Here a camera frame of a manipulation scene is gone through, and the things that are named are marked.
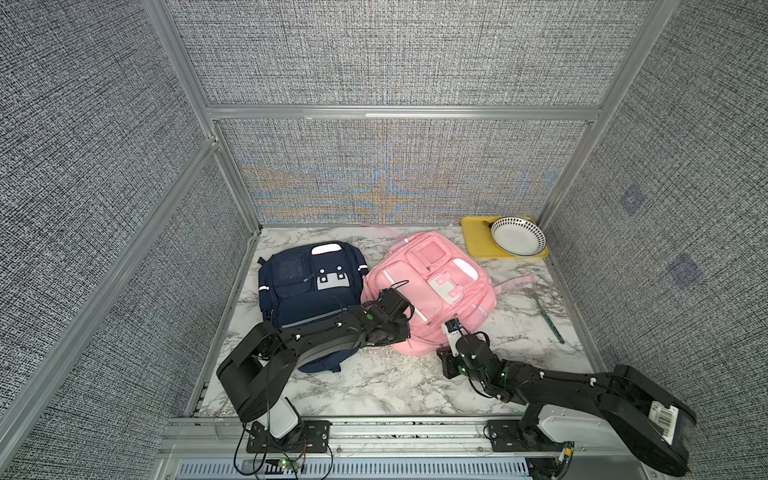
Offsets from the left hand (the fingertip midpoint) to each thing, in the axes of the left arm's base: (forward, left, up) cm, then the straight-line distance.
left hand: (413, 331), depth 84 cm
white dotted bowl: (+39, -45, -5) cm, 60 cm away
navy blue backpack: (+21, +33, -3) cm, 39 cm away
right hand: (-3, -7, -5) cm, 8 cm away
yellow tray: (+37, -29, -6) cm, 47 cm away
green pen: (+7, -43, -6) cm, 44 cm away
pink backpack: (+19, -12, -1) cm, 22 cm away
